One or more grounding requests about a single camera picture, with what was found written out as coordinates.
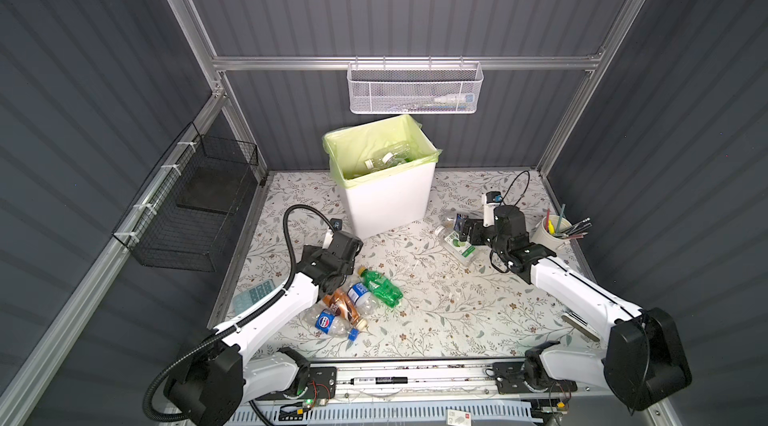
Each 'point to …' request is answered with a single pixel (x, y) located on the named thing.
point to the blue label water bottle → (365, 302)
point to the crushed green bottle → (381, 286)
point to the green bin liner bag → (351, 145)
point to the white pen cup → (553, 232)
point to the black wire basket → (187, 213)
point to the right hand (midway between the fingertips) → (476, 222)
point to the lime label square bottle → (462, 251)
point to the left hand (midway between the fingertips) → (328, 253)
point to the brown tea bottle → (342, 305)
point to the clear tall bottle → (394, 155)
